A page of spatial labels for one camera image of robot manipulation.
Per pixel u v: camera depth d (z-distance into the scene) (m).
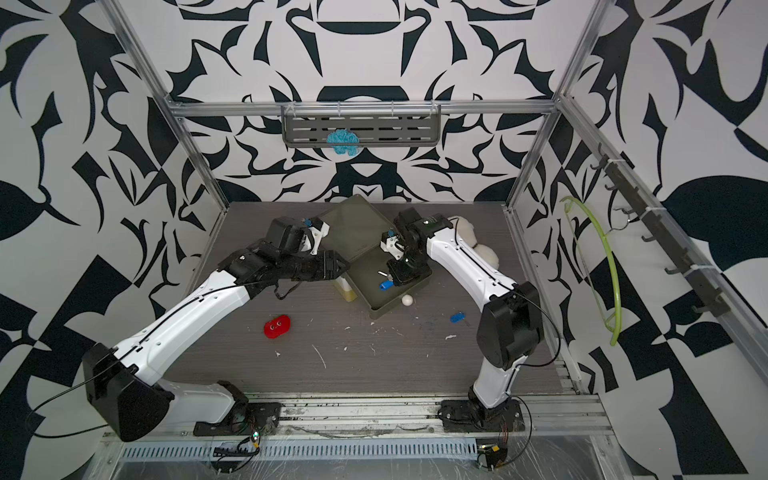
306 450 0.65
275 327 0.86
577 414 0.75
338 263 0.69
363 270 0.83
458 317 0.92
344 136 0.91
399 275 0.73
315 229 0.69
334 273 0.66
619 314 0.64
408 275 0.73
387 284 0.82
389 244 0.78
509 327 0.46
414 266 0.71
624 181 0.65
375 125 0.94
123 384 0.38
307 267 0.64
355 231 0.91
